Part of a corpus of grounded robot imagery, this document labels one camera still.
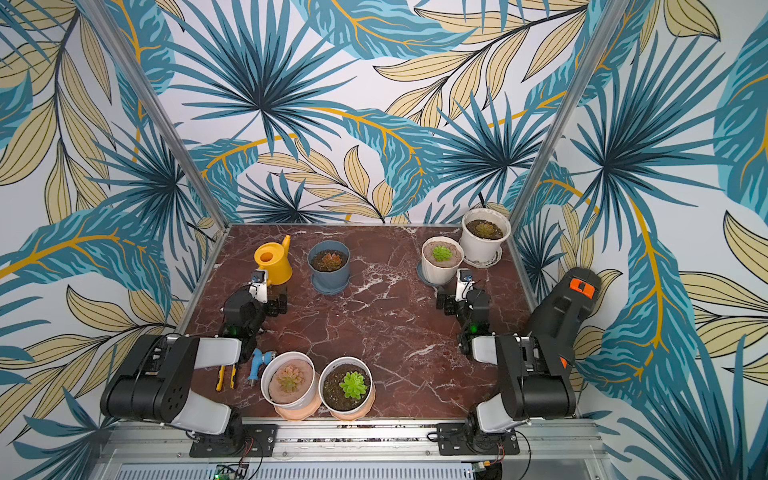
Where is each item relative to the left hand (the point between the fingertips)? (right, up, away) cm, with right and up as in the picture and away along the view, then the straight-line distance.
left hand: (271, 288), depth 92 cm
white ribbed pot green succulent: (+53, +9, +5) cm, 54 cm away
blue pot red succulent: (+17, +8, +3) cm, 19 cm away
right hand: (+58, +1, +1) cm, 58 cm away
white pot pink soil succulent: (+12, -21, -21) cm, 32 cm away
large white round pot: (+69, +18, +13) cm, 73 cm away
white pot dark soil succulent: (+26, -21, -22) cm, 40 cm away
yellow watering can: (0, +9, +3) cm, 9 cm away
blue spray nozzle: (0, -19, -9) cm, 21 cm away
